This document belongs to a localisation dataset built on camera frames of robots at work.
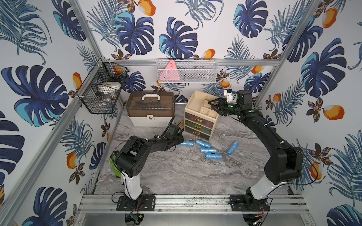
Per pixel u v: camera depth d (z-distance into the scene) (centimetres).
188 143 95
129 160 50
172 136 76
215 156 88
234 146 94
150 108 106
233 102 73
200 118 84
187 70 101
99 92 88
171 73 90
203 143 95
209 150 90
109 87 80
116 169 50
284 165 45
